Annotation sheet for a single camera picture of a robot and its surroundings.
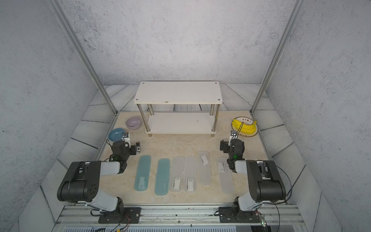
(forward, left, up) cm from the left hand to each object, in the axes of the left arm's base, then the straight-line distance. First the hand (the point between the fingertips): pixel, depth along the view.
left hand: (133, 141), depth 95 cm
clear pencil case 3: (-21, -58, -7) cm, 62 cm away
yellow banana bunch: (+8, -76, 0) cm, 76 cm away
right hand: (-1, -64, +2) cm, 64 cm away
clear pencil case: (-20, -29, -6) cm, 35 cm away
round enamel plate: (+7, -76, -5) cm, 76 cm away
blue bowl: (+10, +16, -5) cm, 19 cm away
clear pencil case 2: (-20, -37, -6) cm, 42 cm away
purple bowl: (+20, +6, -4) cm, 21 cm away
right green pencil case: (-20, -20, -6) cm, 29 cm away
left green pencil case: (-19, -8, -6) cm, 21 cm away
